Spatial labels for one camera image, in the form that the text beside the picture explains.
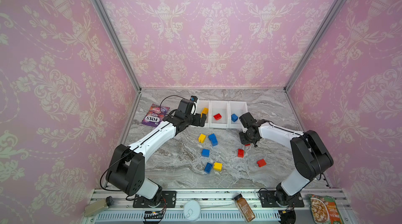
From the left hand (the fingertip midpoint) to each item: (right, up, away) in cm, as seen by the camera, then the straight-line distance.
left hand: (199, 116), depth 86 cm
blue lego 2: (+3, -21, +4) cm, 22 cm away
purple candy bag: (-30, -1, +15) cm, 33 cm away
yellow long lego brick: (+3, +2, +19) cm, 19 cm away
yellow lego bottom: (+10, -26, -4) cm, 28 cm away
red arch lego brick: (+28, -17, +5) cm, 33 cm away
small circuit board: (-22, -45, -13) cm, 52 cm away
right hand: (+27, -14, +7) cm, 31 cm away
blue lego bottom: (+4, -27, -3) cm, 28 cm away
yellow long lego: (+3, +1, +16) cm, 16 cm away
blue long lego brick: (+8, -16, +3) cm, 18 cm away
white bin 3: (+25, +3, +23) cm, 34 cm away
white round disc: (-3, -39, -19) cm, 44 cm away
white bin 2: (+14, +5, +22) cm, 26 cm away
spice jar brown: (+21, -39, -19) cm, 48 cm away
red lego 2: (+34, -25, -1) cm, 42 cm away
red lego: (+23, -21, +1) cm, 31 cm away
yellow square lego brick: (+1, -13, +6) cm, 15 cm away
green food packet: (+58, -41, -15) cm, 73 cm away
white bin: (0, +6, +24) cm, 25 cm away
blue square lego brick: (+7, -14, +10) cm, 18 cm away
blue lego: (+21, -1, +11) cm, 24 cm away
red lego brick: (+11, -2, +16) cm, 20 cm away
